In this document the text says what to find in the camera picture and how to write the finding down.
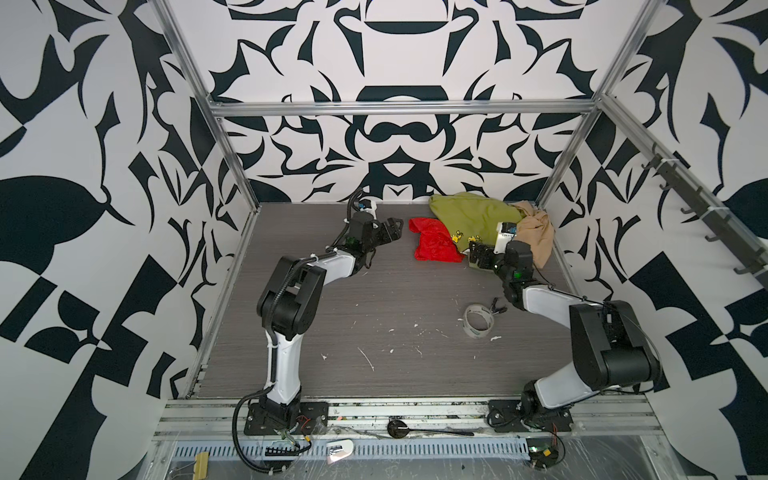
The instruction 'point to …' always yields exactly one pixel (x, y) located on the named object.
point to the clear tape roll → (478, 320)
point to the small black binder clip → (498, 309)
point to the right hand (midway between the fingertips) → (486, 240)
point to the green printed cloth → (471, 217)
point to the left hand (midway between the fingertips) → (398, 217)
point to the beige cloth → (537, 228)
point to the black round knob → (397, 428)
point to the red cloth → (435, 242)
